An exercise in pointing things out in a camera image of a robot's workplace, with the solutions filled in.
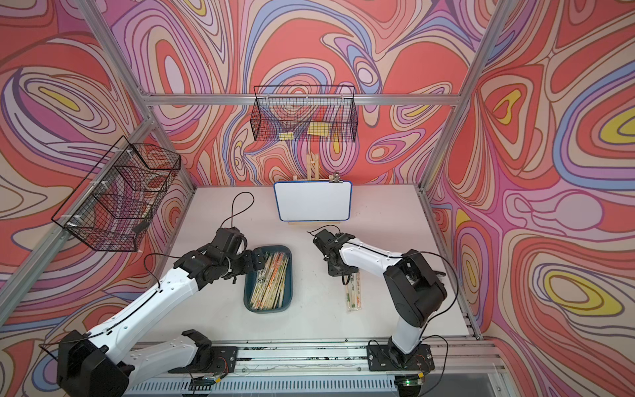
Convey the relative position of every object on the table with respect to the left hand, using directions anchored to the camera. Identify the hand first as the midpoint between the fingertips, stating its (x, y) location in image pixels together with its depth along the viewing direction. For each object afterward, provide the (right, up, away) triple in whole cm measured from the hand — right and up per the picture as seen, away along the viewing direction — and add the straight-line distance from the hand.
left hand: (258, 262), depth 80 cm
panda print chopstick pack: (+30, -13, +4) cm, 33 cm away
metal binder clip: (+26, +29, +6) cm, 39 cm away
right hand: (+30, -7, +9) cm, 32 cm away
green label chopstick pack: (+32, -12, +6) cm, 35 cm away
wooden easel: (+17, +37, +37) cm, 55 cm away
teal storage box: (+10, -12, +1) cm, 16 cm away
